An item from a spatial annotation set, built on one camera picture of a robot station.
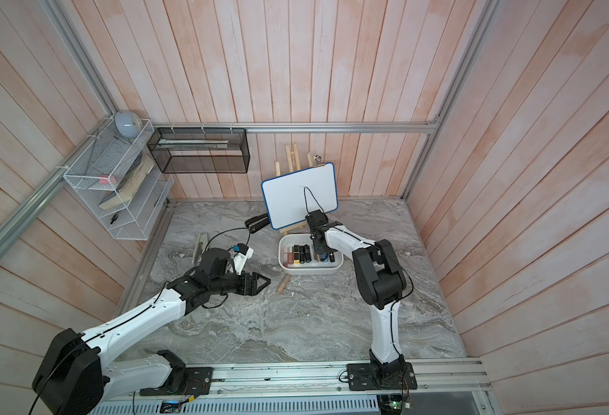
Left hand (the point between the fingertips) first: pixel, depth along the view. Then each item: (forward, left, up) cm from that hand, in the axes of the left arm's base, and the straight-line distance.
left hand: (261, 284), depth 80 cm
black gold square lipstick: (+18, -11, -10) cm, 23 cm away
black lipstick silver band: (+18, -13, -10) cm, 25 cm away
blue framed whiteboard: (+32, -9, +8) cm, 34 cm away
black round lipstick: (+19, -15, -11) cm, 27 cm away
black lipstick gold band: (+16, -25, -10) cm, 31 cm away
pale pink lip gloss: (+17, -7, -10) cm, 21 cm away
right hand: (+22, -24, -9) cm, 34 cm away
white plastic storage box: (+14, -20, -11) cm, 27 cm away
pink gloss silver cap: (+18, -9, -11) cm, 23 cm away
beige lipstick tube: (+6, -6, -11) cm, 14 cm away
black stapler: (+34, +7, -11) cm, 36 cm away
